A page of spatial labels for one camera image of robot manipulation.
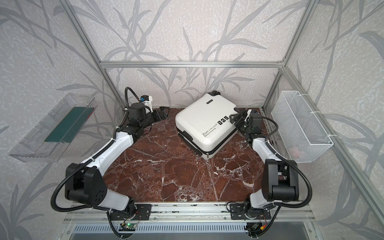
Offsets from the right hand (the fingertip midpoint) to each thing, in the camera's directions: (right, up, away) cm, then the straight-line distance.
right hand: (233, 115), depth 90 cm
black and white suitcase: (-17, -6, -6) cm, 19 cm away
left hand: (-39, +5, -8) cm, 40 cm away
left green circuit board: (-54, -54, -19) cm, 79 cm away
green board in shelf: (-76, -6, -27) cm, 81 cm away
